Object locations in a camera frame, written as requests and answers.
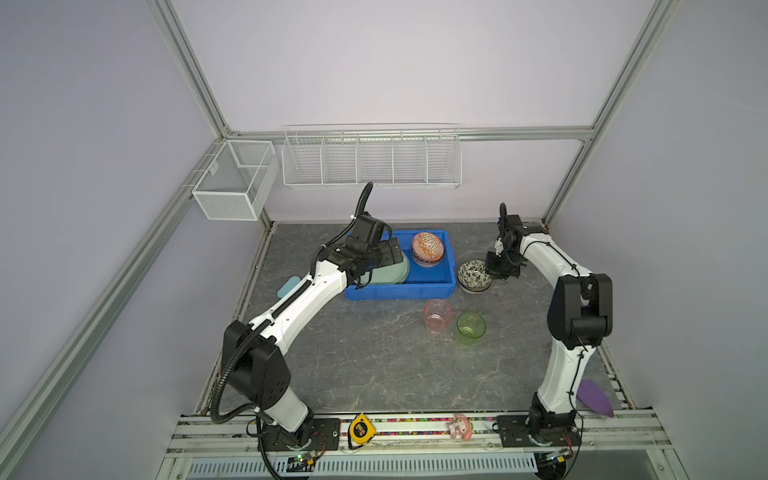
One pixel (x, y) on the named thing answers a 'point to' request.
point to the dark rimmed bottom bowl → (475, 292)
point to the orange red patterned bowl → (427, 247)
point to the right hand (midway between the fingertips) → (494, 275)
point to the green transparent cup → (470, 326)
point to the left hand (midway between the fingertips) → (388, 255)
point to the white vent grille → (373, 464)
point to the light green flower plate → (392, 274)
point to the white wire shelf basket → (390, 156)
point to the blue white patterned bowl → (472, 276)
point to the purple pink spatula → (594, 397)
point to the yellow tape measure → (361, 430)
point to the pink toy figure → (460, 428)
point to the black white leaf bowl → (428, 264)
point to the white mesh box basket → (237, 182)
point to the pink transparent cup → (438, 314)
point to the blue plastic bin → (423, 282)
